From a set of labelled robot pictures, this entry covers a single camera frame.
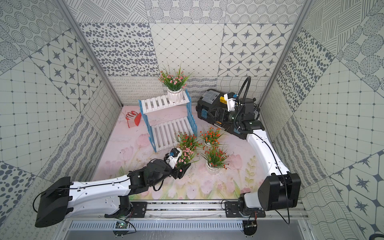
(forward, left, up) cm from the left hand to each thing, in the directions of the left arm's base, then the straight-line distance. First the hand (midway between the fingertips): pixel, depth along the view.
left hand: (188, 162), depth 72 cm
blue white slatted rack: (+42, +22, -17) cm, 50 cm away
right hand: (+22, -13, +12) cm, 28 cm away
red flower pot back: (+17, -12, -3) cm, 21 cm away
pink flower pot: (+1, 0, +5) cm, 5 cm away
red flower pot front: (+4, -14, -4) cm, 15 cm away
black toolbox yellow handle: (+38, -12, -1) cm, 40 cm away
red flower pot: (+15, +2, -3) cm, 16 cm away
